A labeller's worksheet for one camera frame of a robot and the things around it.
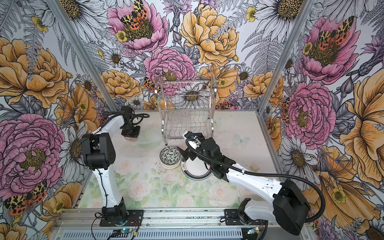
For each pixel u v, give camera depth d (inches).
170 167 33.6
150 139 42.6
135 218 28.8
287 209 15.9
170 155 35.8
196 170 35.0
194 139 24.3
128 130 33.6
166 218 30.0
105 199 24.5
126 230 28.1
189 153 26.4
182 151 27.0
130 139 37.8
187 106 48.9
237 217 26.1
